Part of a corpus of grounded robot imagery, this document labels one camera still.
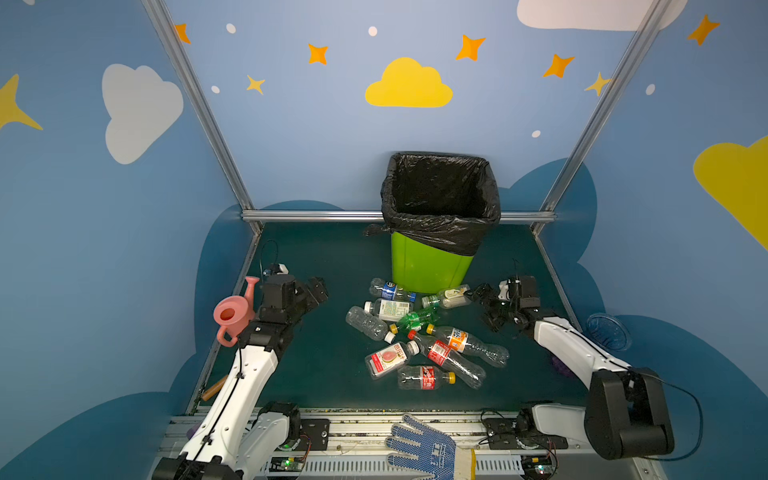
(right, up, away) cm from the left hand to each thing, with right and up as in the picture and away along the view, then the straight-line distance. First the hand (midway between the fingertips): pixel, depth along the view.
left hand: (316, 286), depth 80 cm
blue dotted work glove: (+32, -40, -9) cm, 52 cm away
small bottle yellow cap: (+28, -24, -2) cm, 37 cm away
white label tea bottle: (+20, -9, +13) cm, 25 cm away
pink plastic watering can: (-24, -8, +4) cm, 26 cm away
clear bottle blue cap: (+20, -3, +17) cm, 27 cm away
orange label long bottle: (+42, -17, +6) cm, 46 cm away
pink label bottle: (+21, -21, +3) cm, 29 cm away
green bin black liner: (+36, +25, +21) cm, 49 cm away
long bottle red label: (+35, -20, +3) cm, 40 cm away
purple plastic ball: (+52, -12, -25) cm, 59 cm away
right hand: (+46, -5, +9) cm, 47 cm away
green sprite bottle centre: (+28, -11, +10) cm, 32 cm away
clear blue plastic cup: (+76, -11, -5) cm, 77 cm away
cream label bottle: (+40, -5, +15) cm, 43 cm away
